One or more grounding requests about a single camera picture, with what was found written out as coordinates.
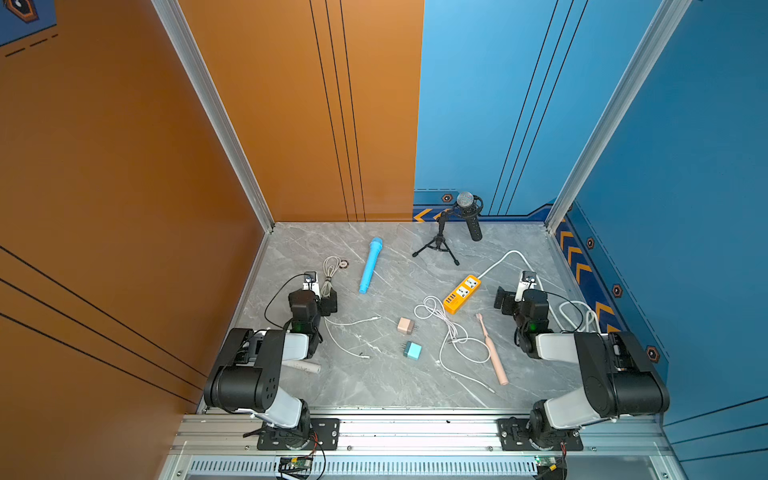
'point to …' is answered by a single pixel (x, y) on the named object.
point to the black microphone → (469, 206)
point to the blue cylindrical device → (375, 247)
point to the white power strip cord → (504, 258)
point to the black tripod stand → (439, 241)
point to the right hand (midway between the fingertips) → (515, 289)
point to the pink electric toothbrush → (494, 355)
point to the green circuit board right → (546, 461)
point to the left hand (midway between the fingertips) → (317, 286)
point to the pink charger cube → (405, 326)
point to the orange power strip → (460, 296)
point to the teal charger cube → (412, 350)
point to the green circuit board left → (296, 461)
